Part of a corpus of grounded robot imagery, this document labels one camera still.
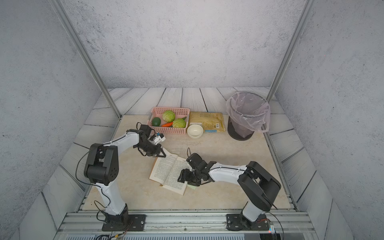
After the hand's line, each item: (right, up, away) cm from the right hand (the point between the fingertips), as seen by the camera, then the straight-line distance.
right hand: (181, 182), depth 82 cm
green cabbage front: (-4, +33, +25) cm, 41 cm away
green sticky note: (+6, -3, +2) cm, 7 cm away
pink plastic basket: (-4, +41, +37) cm, 55 cm away
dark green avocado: (-22, +34, +29) cm, 50 cm away
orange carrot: (-14, +31, +30) cm, 46 cm away
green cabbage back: (-13, +38, +29) cm, 50 cm away
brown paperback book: (-9, +5, +3) cm, 11 cm away
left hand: (-10, +13, +10) cm, 19 cm away
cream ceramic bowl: (+7, +27, +27) cm, 39 cm away
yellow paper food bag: (+19, +34, +32) cm, 50 cm away
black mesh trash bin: (+34, +25, +24) cm, 49 cm away
